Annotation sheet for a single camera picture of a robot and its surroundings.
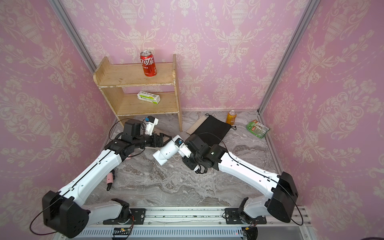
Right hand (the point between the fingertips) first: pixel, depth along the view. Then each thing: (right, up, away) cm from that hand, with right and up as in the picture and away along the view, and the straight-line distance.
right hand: (186, 156), depth 76 cm
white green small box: (-25, +34, +19) cm, 46 cm away
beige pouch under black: (+5, +16, +37) cm, 40 cm away
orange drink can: (+30, +22, +30) cm, 47 cm away
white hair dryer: (-8, +4, -6) cm, 11 cm away
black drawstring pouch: (+17, +12, +34) cm, 40 cm away
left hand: (-10, +9, +1) cm, 14 cm away
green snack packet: (+50, +13, +31) cm, 60 cm away
